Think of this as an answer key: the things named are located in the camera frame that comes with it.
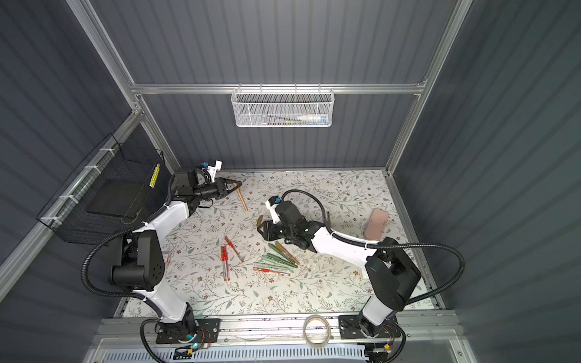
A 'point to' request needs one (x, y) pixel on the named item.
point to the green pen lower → (274, 266)
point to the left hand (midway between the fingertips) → (245, 185)
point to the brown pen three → (278, 245)
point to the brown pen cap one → (259, 220)
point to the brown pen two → (240, 193)
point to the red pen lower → (270, 271)
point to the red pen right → (226, 256)
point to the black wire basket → (117, 187)
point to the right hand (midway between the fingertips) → (263, 227)
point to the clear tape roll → (323, 342)
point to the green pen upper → (281, 252)
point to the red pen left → (222, 259)
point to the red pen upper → (234, 248)
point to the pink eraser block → (376, 224)
